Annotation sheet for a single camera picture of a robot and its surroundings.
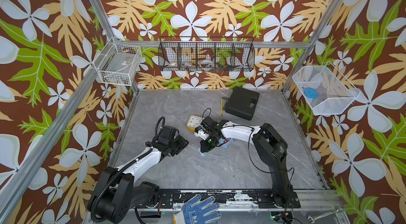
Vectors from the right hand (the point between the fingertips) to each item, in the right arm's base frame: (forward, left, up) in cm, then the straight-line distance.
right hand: (201, 149), depth 90 cm
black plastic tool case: (+31, -28, +6) cm, 42 cm away
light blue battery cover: (-3, -1, 0) cm, 3 cm away
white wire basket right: (+23, -67, +27) cm, 75 cm away
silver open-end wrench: (-33, -50, 0) cm, 60 cm away
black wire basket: (+50, -2, +31) cm, 59 cm away
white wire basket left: (+35, +46, +34) cm, 67 cm away
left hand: (+3, +7, +5) cm, 9 cm away
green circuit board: (-31, -39, -3) cm, 50 cm away
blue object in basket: (+20, -59, +26) cm, 68 cm away
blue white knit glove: (-31, +4, 0) cm, 31 cm away
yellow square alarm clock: (+17, +5, +3) cm, 18 cm away
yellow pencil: (+33, -15, 0) cm, 36 cm away
